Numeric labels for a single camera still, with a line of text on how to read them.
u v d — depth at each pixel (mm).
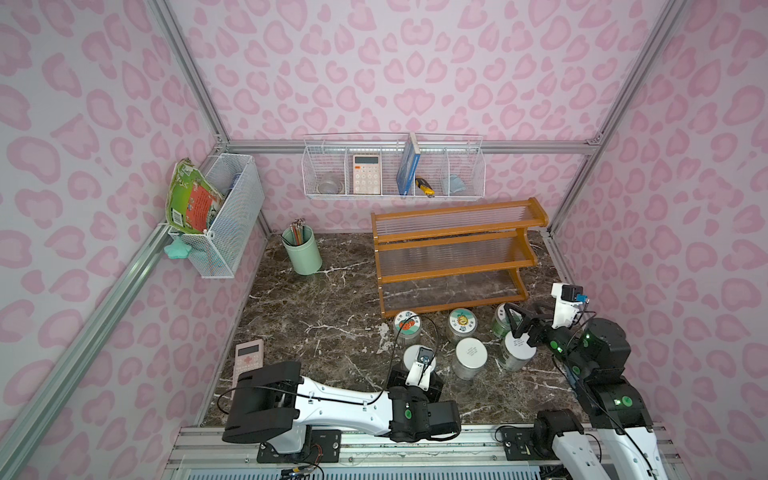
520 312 617
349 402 470
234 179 870
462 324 858
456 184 1007
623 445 446
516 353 787
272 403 462
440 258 1137
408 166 878
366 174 930
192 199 734
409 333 844
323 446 724
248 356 878
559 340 579
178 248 633
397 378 667
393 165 979
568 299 571
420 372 626
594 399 488
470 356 783
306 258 1056
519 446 719
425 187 933
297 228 979
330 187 960
